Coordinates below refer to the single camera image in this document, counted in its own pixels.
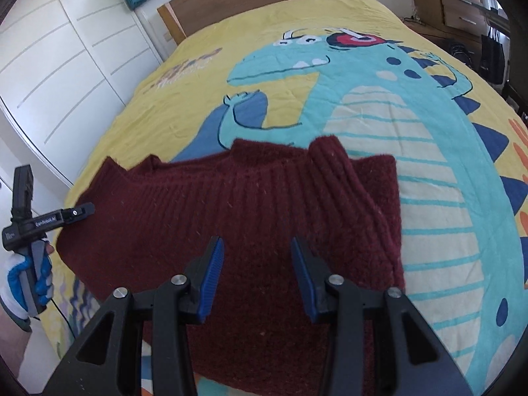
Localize person's left forearm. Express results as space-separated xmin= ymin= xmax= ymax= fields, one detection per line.
xmin=0 ymin=309 xmax=30 ymax=380

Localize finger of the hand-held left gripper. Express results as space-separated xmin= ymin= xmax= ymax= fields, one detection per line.
xmin=62 ymin=202 xmax=96 ymax=224

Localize black bag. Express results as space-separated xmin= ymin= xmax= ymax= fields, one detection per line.
xmin=480 ymin=27 xmax=506 ymax=85

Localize wooden drawer cabinet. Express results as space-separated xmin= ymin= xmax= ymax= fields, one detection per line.
xmin=410 ymin=0 xmax=487 ymax=29

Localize white built-in wardrobe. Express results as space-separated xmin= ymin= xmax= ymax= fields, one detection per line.
xmin=0 ymin=0 xmax=163 ymax=186

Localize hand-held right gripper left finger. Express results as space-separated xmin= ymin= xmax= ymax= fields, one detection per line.
xmin=41 ymin=235 xmax=225 ymax=396

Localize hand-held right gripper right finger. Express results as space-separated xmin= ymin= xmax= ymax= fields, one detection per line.
xmin=290 ymin=237 xmax=475 ymax=396

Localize person's left hand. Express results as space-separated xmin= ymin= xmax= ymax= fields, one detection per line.
xmin=0 ymin=243 xmax=56 ymax=331

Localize yellow dinosaur print bedspread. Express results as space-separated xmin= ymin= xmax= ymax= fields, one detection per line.
xmin=49 ymin=0 xmax=528 ymax=396

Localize thin black cable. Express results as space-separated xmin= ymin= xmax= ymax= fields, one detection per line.
xmin=49 ymin=297 xmax=81 ymax=341

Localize dark red knitted sweater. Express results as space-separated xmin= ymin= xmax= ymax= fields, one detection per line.
xmin=55 ymin=135 xmax=407 ymax=384

